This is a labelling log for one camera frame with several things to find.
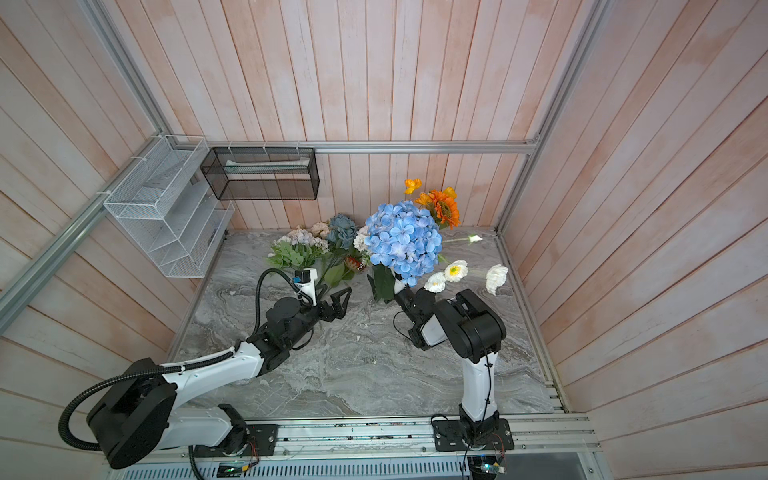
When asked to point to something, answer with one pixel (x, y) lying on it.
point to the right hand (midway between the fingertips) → (382, 267)
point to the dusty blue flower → (342, 232)
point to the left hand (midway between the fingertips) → (340, 292)
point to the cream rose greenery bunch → (300, 247)
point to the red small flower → (352, 262)
